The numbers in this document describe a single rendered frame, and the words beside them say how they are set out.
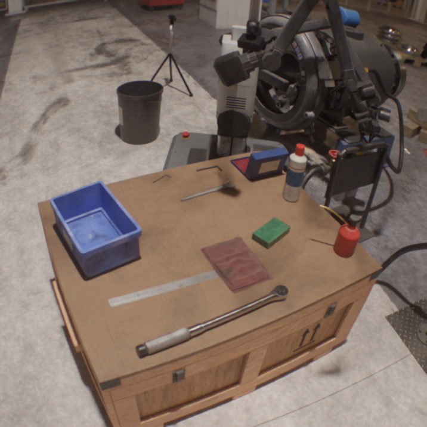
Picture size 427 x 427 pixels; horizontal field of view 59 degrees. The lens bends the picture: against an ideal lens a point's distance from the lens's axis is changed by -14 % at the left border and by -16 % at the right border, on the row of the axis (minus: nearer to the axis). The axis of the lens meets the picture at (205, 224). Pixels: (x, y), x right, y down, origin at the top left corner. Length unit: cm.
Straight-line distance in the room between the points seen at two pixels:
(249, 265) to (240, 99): 90
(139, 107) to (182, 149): 57
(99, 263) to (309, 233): 71
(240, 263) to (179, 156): 102
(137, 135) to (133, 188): 123
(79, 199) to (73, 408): 75
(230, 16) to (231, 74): 470
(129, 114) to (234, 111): 94
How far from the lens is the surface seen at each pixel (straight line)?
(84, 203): 147
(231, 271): 129
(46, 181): 260
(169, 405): 139
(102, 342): 114
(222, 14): 637
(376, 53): 290
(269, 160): 167
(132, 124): 278
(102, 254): 124
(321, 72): 230
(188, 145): 232
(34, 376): 167
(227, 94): 196
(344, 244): 141
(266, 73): 262
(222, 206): 154
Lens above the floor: 140
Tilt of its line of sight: 40 degrees down
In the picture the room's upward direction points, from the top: 5 degrees clockwise
